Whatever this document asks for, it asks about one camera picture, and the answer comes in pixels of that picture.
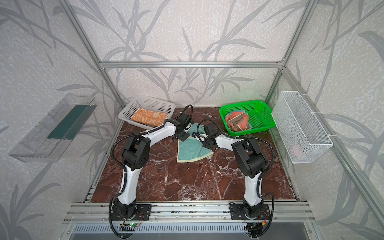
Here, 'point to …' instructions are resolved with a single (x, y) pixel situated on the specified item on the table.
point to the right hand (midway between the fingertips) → (207, 134)
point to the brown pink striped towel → (237, 121)
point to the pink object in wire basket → (298, 152)
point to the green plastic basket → (261, 117)
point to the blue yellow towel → (192, 149)
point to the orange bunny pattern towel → (150, 116)
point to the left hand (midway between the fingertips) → (184, 130)
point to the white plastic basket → (148, 102)
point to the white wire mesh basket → (302, 137)
